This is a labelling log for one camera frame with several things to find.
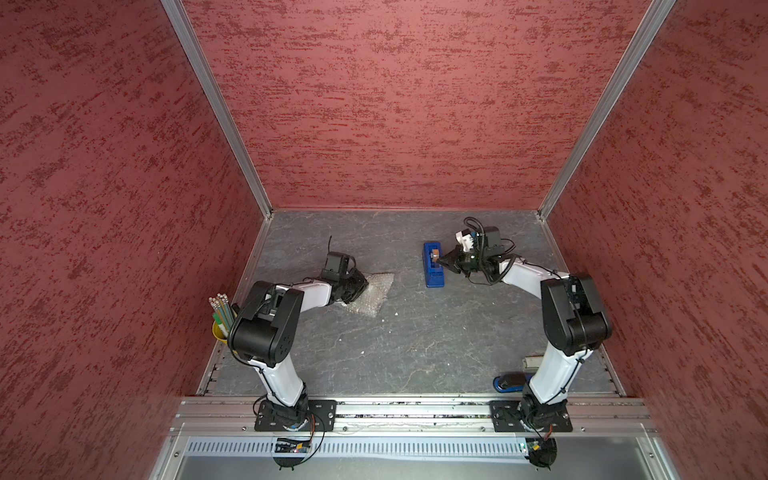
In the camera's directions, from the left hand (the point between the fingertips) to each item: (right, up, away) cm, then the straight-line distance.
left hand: (369, 287), depth 97 cm
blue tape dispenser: (+22, +4, -1) cm, 22 cm away
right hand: (+22, +8, -3) cm, 23 cm away
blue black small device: (+42, -25, -13) cm, 51 cm away
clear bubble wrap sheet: (+1, -3, -5) cm, 6 cm away
